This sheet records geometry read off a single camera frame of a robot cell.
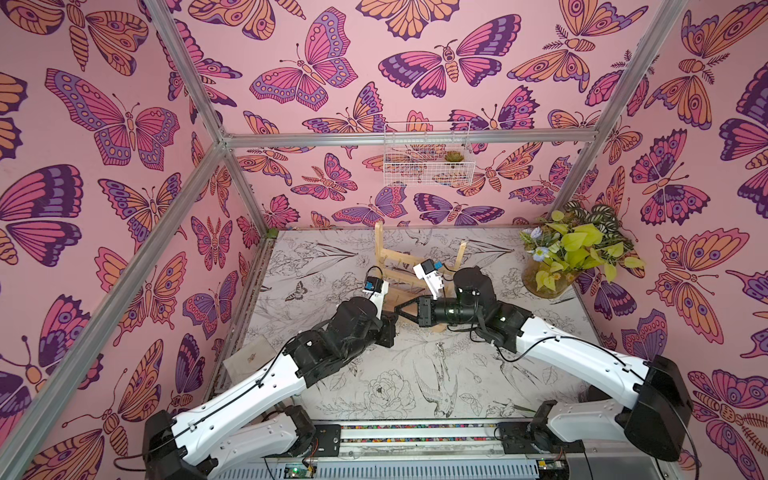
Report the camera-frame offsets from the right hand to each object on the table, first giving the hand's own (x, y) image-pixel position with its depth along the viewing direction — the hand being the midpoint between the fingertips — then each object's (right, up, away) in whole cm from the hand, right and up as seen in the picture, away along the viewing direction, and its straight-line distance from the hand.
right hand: (397, 307), depth 69 cm
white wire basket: (+11, +45, +28) cm, 54 cm away
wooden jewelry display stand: (+1, +5, +17) cm, 18 cm away
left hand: (+1, -2, +3) cm, 4 cm away
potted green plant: (+49, +15, +17) cm, 54 cm away
